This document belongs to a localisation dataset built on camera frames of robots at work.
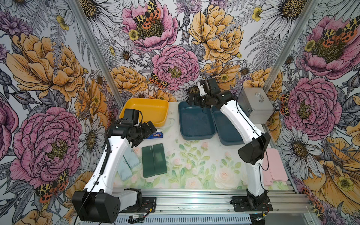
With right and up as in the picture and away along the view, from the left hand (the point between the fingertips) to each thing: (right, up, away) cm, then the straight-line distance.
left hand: (150, 137), depth 77 cm
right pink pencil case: (+74, -18, +9) cm, 77 cm away
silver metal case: (+69, +21, +26) cm, 77 cm away
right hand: (+24, +18, +7) cm, 31 cm away
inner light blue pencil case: (-15, -15, +13) cm, 25 cm away
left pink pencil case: (+66, -24, +4) cm, 71 cm away
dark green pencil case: (-4, -17, +13) cm, 22 cm away
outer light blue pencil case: (-18, -21, +9) cm, 29 cm away
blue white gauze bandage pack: (0, -1, +24) cm, 24 cm away
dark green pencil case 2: (+4, -18, +11) cm, 21 cm away
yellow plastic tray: (-6, +16, +45) cm, 49 cm away
